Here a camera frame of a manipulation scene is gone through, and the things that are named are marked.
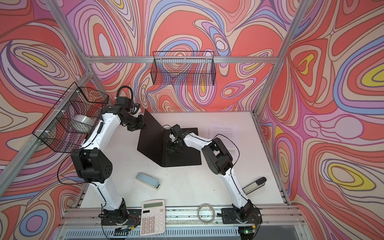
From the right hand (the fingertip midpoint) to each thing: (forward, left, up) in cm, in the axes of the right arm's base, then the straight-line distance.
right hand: (168, 153), depth 96 cm
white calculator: (-36, +5, +1) cm, 36 cm away
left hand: (+9, +10, +19) cm, 24 cm away
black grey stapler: (-23, -49, +2) cm, 54 cm away
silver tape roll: (+3, +38, +32) cm, 50 cm away
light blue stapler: (-18, +9, +3) cm, 21 cm away
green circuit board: (-41, +21, -3) cm, 46 cm away
